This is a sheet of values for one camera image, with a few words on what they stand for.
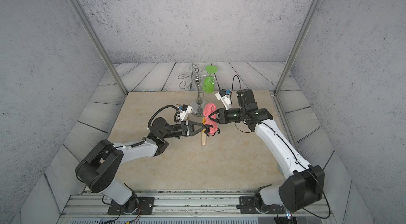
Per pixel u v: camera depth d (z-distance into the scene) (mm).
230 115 645
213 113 696
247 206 720
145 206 727
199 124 724
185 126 681
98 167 451
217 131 739
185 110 719
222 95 668
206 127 690
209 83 983
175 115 741
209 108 685
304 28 866
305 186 390
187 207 741
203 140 686
